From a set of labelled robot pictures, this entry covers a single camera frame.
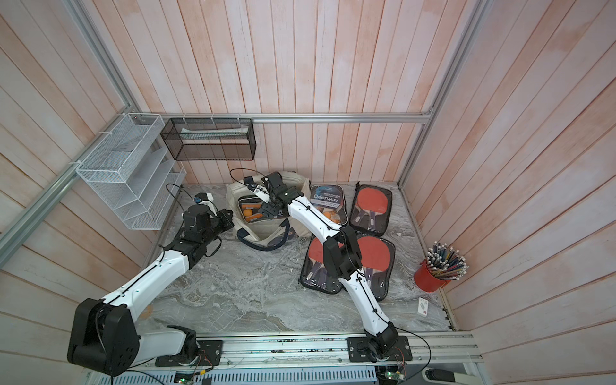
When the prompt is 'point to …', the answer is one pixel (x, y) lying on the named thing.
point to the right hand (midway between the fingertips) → (270, 198)
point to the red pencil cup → (442, 265)
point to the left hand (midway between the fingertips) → (234, 214)
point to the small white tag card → (423, 306)
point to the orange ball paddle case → (249, 208)
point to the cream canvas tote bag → (269, 230)
